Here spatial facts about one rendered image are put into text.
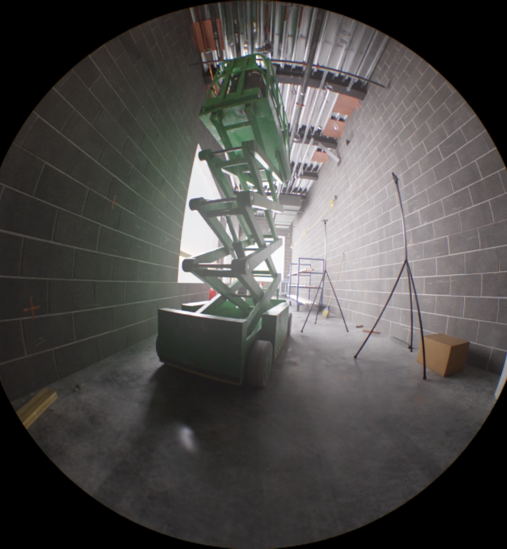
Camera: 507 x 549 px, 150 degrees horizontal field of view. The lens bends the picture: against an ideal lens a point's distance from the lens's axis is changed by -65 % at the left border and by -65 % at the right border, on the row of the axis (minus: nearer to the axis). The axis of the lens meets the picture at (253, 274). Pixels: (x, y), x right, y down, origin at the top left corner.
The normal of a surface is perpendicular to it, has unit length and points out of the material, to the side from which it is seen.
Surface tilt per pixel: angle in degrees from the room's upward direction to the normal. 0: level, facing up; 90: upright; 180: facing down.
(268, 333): 90
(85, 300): 90
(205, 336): 90
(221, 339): 90
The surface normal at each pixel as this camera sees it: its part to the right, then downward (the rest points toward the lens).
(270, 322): -0.29, -0.06
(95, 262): 1.00, 0.04
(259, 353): -0.15, -0.78
